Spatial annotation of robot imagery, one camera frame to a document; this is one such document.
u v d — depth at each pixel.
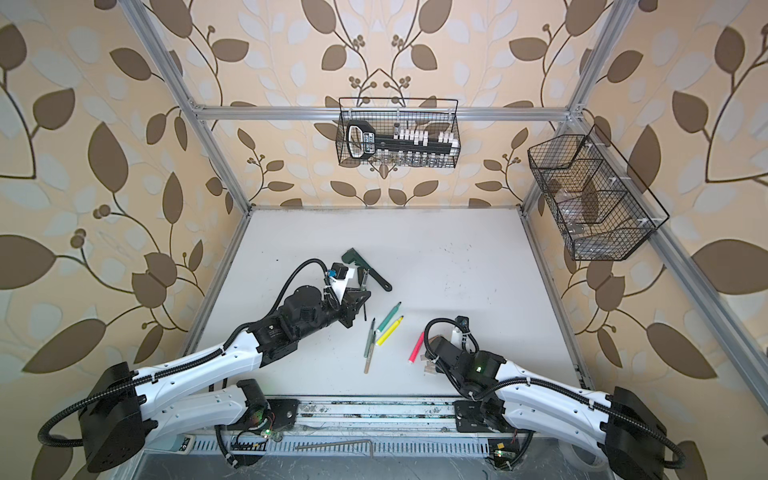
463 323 0.74
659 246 0.59
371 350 0.85
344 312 0.65
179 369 0.46
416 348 0.85
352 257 1.04
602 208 0.73
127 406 0.41
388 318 0.91
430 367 0.82
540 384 0.51
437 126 0.94
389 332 0.89
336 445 0.71
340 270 0.64
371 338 0.87
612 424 0.43
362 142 0.84
